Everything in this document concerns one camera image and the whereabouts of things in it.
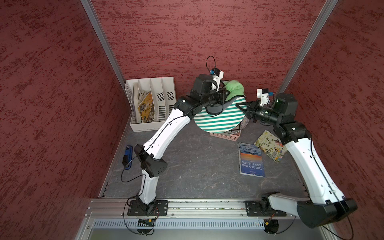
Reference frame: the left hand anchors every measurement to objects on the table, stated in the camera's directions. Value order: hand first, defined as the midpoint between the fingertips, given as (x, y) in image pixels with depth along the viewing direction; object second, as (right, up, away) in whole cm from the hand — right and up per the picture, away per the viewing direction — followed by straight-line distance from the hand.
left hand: (228, 95), depth 68 cm
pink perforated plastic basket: (+8, -23, +30) cm, 39 cm away
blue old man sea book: (+19, -36, +22) cm, 47 cm away
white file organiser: (-40, +11, +43) cm, 60 cm away
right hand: (+2, -6, -3) cm, 7 cm away
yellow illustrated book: (-49, -4, +31) cm, 58 cm away
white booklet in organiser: (-53, +1, +24) cm, 59 cm away
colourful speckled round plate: (+17, -14, +30) cm, 37 cm away
